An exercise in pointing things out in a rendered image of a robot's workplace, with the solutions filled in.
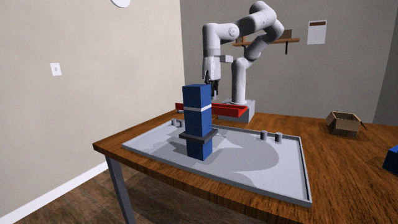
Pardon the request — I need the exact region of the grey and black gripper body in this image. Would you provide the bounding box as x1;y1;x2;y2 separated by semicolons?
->
202;56;221;81

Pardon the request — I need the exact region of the blue open bin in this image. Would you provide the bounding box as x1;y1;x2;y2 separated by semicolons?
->
382;145;398;174

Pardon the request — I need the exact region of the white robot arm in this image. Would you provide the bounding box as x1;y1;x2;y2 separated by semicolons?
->
202;1;284;105

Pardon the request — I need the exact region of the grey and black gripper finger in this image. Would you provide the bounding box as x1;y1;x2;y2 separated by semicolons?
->
204;70;215;96
213;79;220;95

